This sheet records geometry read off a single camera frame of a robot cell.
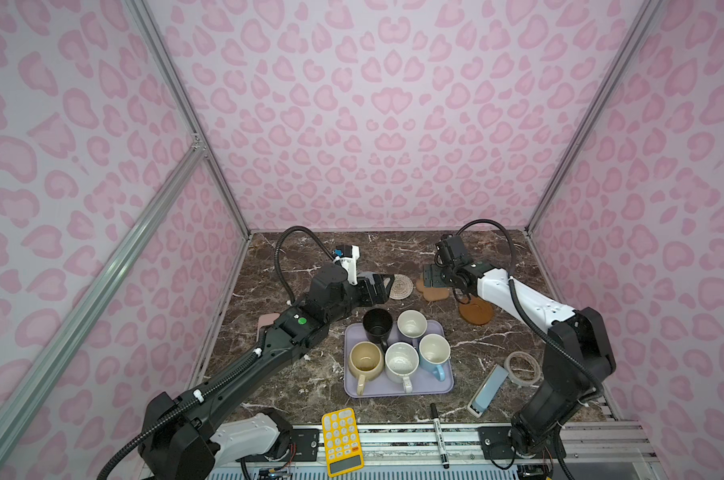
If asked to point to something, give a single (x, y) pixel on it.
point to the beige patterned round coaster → (402, 287)
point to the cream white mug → (401, 360)
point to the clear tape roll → (519, 382)
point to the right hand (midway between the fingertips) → (441, 270)
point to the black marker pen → (440, 437)
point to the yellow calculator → (342, 442)
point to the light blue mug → (434, 350)
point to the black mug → (378, 324)
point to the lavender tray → (380, 386)
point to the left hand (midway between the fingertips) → (384, 274)
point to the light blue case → (487, 390)
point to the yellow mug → (366, 360)
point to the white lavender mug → (411, 323)
